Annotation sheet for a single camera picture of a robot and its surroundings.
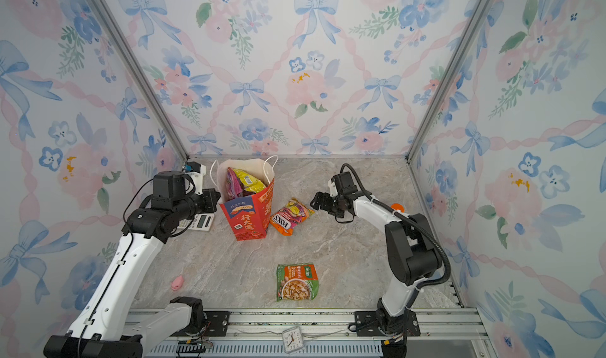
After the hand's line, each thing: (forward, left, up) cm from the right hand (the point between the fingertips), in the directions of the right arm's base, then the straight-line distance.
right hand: (318, 204), depth 93 cm
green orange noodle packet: (-27, +8, -7) cm, 29 cm away
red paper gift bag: (-10, +25, +8) cm, 28 cm away
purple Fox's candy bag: (-3, +29, +16) cm, 33 cm away
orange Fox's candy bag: (-3, +12, -4) cm, 13 cm away
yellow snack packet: (-2, +24, +15) cm, 29 cm away
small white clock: (-44, +8, -6) cm, 45 cm away
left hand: (-9, +32, +19) cm, 38 cm away
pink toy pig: (-29, +49, -6) cm, 57 cm away
